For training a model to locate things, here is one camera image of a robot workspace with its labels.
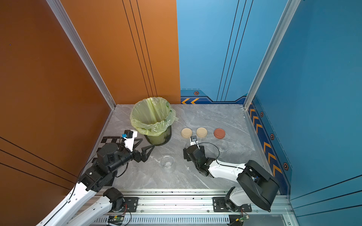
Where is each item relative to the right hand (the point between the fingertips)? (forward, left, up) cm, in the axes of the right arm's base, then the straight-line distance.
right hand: (190, 147), depth 89 cm
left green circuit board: (-37, +39, -8) cm, 54 cm away
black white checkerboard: (+6, +50, -1) cm, 51 cm away
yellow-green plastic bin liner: (+17, +26, +11) cm, 33 cm away
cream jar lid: (+15, +2, -5) cm, 16 cm away
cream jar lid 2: (+16, -8, -6) cm, 19 cm away
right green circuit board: (-36, -27, -5) cm, 45 cm away
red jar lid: (+15, -22, -6) cm, 27 cm away
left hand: (-7, +21, +20) cm, 30 cm away
